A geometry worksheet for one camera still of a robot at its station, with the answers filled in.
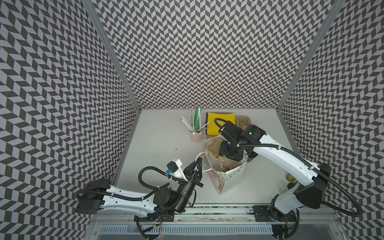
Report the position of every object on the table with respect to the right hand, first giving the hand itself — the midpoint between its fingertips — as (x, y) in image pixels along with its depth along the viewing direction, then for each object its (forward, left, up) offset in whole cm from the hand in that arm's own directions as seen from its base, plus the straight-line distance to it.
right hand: (224, 160), depth 72 cm
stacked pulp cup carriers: (+36, -19, -15) cm, 44 cm away
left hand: (-5, +10, +11) cm, 16 cm away
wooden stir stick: (+31, +17, -2) cm, 35 cm away
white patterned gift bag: (-10, +2, 0) cm, 10 cm away
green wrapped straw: (+29, +14, -7) cm, 33 cm away
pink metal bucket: (+20, +13, -10) cm, 26 cm away
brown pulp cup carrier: (-2, +3, +1) cm, 4 cm away
